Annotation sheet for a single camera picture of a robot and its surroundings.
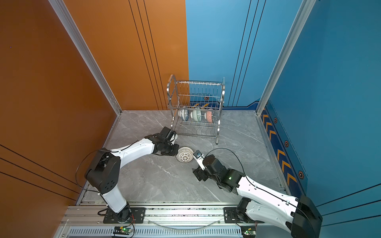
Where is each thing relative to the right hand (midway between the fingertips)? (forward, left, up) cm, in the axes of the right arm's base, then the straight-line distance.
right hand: (199, 163), depth 79 cm
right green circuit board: (-28, -23, -14) cm, 39 cm away
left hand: (+12, +12, -6) cm, 18 cm away
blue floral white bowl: (+37, +11, +1) cm, 38 cm away
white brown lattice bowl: (+11, +9, -10) cm, 18 cm away
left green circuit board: (-28, +37, -13) cm, 49 cm away
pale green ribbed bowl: (+36, +2, 0) cm, 36 cm away
